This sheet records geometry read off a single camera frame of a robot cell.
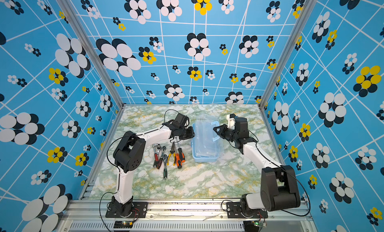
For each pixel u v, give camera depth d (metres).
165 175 0.84
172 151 0.94
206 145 0.77
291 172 0.44
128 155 0.53
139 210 0.72
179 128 0.78
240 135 0.68
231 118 0.80
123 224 0.72
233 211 0.73
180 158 0.90
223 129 0.76
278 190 0.42
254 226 0.69
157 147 0.94
